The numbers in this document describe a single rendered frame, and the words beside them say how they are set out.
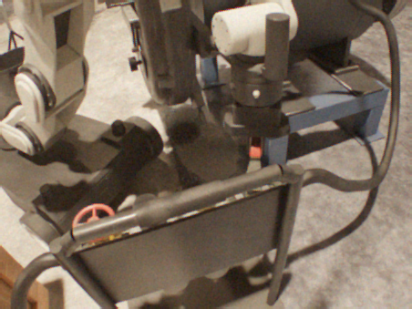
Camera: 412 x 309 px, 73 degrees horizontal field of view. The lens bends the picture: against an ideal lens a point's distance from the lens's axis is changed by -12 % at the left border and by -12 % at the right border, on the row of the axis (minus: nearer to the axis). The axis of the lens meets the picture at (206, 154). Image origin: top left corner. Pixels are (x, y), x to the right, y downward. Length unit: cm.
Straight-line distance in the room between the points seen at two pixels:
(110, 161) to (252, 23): 76
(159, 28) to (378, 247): 92
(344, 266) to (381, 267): 12
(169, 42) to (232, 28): 39
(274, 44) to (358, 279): 77
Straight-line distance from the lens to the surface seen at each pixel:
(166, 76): 88
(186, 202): 41
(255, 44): 47
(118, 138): 114
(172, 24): 80
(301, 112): 111
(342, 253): 106
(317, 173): 62
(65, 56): 84
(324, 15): 114
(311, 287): 98
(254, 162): 59
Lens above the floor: 88
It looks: 43 degrees down
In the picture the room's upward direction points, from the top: 7 degrees counter-clockwise
